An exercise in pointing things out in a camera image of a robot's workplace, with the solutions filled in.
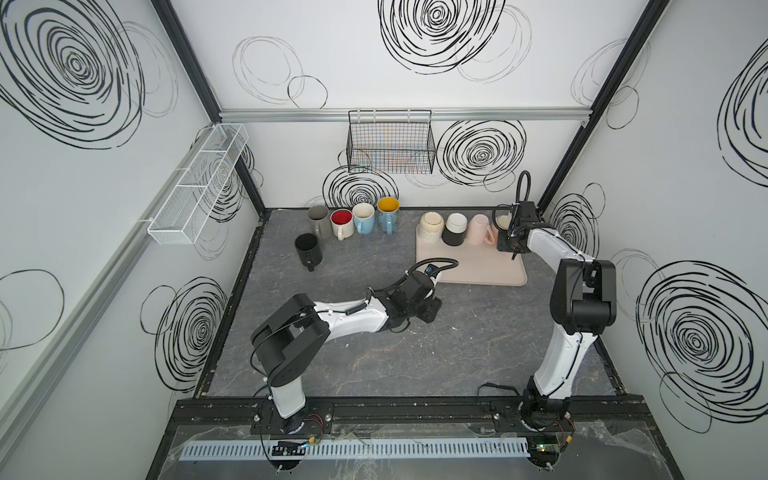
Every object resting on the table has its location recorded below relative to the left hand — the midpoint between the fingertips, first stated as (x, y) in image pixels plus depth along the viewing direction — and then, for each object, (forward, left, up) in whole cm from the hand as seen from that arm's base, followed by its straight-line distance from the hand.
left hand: (439, 301), depth 86 cm
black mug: (+17, +43, -1) cm, 46 cm away
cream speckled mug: (+29, +1, -1) cm, 29 cm away
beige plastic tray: (+18, -15, -6) cm, 24 cm away
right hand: (+23, -24, 0) cm, 34 cm away
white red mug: (+31, +33, -2) cm, 45 cm away
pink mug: (+28, -16, 0) cm, 32 cm away
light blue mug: (+34, +26, 0) cm, 43 cm away
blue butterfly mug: (+32, +16, +2) cm, 36 cm away
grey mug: (+29, +41, +2) cm, 50 cm away
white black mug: (+28, -7, -2) cm, 29 cm away
